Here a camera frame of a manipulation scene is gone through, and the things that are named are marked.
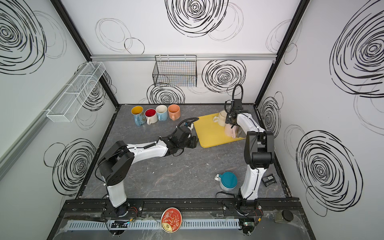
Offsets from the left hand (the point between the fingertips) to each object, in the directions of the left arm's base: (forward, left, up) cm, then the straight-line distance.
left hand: (198, 139), depth 89 cm
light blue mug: (+21, +26, -1) cm, 34 cm away
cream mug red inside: (+20, +35, -4) cm, 40 cm away
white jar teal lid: (-23, -16, -2) cm, 28 cm away
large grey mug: (+7, -27, -2) cm, 28 cm away
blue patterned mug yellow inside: (+17, +41, -1) cm, 44 cm away
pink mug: (+8, -20, -4) cm, 22 cm away
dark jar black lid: (-37, -40, +1) cm, 54 cm away
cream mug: (+18, -15, -3) cm, 24 cm away
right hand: (+16, -21, 0) cm, 26 cm away
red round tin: (-40, +11, -5) cm, 42 cm away
